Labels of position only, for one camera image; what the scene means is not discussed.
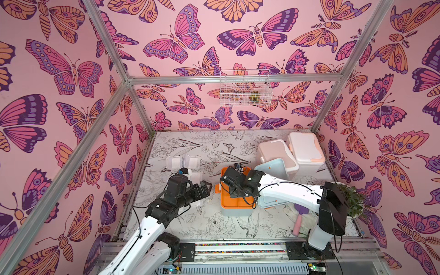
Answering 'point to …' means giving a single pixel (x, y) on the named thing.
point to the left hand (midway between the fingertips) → (206, 186)
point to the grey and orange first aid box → (232, 212)
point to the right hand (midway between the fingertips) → (234, 189)
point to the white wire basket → (246, 87)
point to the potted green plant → (353, 200)
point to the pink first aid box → (277, 149)
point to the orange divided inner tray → (230, 202)
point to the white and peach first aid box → (309, 155)
